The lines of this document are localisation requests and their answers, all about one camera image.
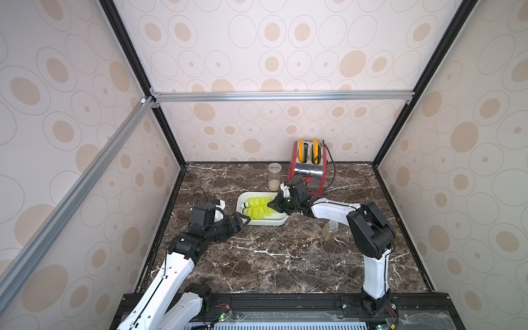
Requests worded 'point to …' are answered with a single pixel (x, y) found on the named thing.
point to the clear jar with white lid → (273, 177)
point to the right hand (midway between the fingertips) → (263, 208)
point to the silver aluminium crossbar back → (282, 96)
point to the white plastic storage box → (243, 196)
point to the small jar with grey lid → (331, 230)
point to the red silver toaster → (308, 163)
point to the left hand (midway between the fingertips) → (249, 222)
